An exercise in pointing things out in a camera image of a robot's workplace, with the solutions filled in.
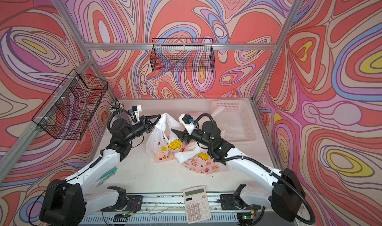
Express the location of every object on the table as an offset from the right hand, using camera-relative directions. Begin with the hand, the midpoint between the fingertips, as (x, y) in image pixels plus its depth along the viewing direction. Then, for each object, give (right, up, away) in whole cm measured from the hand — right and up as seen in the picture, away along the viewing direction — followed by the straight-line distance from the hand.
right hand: (177, 127), depth 70 cm
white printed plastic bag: (+10, -18, +8) cm, 22 cm away
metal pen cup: (-42, +12, +25) cm, 50 cm away
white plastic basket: (+42, -1, +35) cm, 55 cm away
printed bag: (+24, +8, +23) cm, 34 cm away
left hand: (-7, +4, +2) cm, 9 cm away
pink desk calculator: (+9, -38, +2) cm, 39 cm away
